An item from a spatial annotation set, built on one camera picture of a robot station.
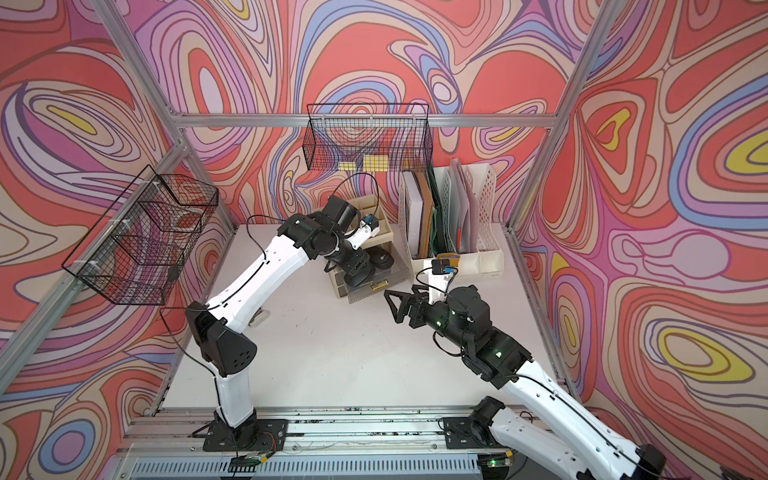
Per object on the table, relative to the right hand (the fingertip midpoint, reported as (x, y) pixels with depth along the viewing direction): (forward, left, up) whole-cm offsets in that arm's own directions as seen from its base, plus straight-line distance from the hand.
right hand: (399, 299), depth 67 cm
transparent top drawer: (+15, +5, -13) cm, 20 cm away
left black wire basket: (+13, +65, +4) cm, 67 cm away
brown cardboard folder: (+31, -10, -8) cm, 34 cm away
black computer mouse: (+19, +5, -8) cm, 21 cm away
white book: (+33, -6, -3) cm, 34 cm away
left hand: (+15, +9, -3) cm, 18 cm away
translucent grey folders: (+30, -21, +1) cm, 36 cm away
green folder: (+30, -15, -16) cm, 37 cm away
